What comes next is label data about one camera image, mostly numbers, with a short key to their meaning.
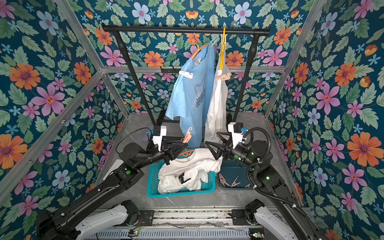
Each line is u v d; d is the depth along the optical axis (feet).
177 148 1.85
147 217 2.42
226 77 1.77
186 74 1.88
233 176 2.83
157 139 1.73
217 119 2.27
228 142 1.74
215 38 2.69
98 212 1.79
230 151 1.72
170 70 2.98
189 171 2.58
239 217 2.41
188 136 1.83
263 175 1.55
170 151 1.79
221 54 2.46
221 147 1.65
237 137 1.69
